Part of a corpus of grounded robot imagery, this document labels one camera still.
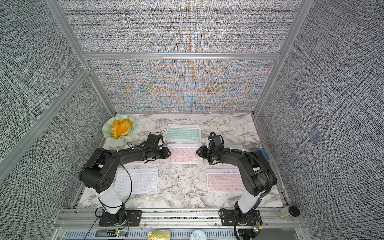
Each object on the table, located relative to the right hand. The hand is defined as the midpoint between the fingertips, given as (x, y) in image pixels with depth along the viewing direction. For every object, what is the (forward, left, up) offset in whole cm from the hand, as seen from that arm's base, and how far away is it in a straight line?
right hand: (197, 149), depth 94 cm
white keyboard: (-18, +31, -3) cm, 36 cm away
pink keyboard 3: (-19, -15, -4) cm, 24 cm away
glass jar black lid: (-36, -40, +5) cm, 55 cm away
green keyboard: (+15, +10, -4) cm, 18 cm away
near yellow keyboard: (+5, -26, -5) cm, 27 cm away
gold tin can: (-44, +18, +1) cm, 48 cm away
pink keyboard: (-2, +9, -3) cm, 9 cm away
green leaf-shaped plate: (+14, +62, 0) cm, 64 cm away
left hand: (-1, +16, -3) cm, 17 cm away
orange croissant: (+15, +51, +4) cm, 54 cm away
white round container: (-44, +1, +3) cm, 44 cm away
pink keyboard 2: (-11, +29, +2) cm, 31 cm away
